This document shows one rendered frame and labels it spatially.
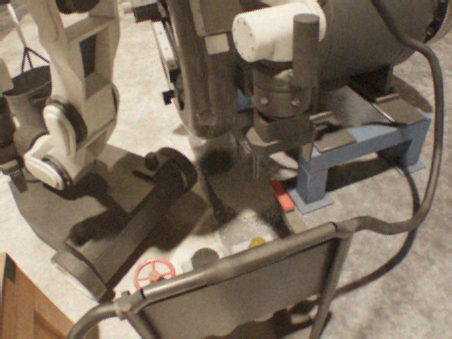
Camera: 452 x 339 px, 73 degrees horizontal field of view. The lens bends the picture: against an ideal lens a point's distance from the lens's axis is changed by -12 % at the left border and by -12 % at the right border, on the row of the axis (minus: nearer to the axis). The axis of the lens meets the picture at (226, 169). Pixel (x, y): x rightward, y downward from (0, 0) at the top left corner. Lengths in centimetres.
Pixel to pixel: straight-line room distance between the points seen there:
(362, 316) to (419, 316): 18
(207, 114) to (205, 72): 13
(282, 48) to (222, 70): 40
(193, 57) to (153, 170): 49
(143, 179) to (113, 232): 23
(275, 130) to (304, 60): 14
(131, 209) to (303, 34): 83
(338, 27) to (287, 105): 61
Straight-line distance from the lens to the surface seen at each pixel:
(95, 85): 87
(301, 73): 46
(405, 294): 118
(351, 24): 111
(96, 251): 106
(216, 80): 86
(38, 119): 176
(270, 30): 45
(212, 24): 72
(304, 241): 51
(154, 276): 57
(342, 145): 118
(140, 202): 113
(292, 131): 56
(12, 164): 81
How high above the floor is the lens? 98
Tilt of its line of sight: 43 degrees down
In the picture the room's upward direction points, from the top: 7 degrees counter-clockwise
